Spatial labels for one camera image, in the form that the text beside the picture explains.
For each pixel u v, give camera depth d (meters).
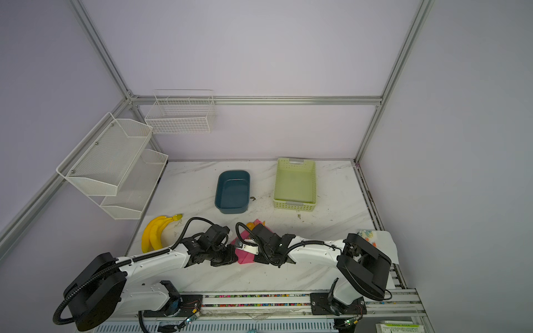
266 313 0.73
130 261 0.46
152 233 0.86
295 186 1.11
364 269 0.43
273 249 0.64
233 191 1.03
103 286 0.42
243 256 0.84
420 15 0.69
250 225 0.63
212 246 0.68
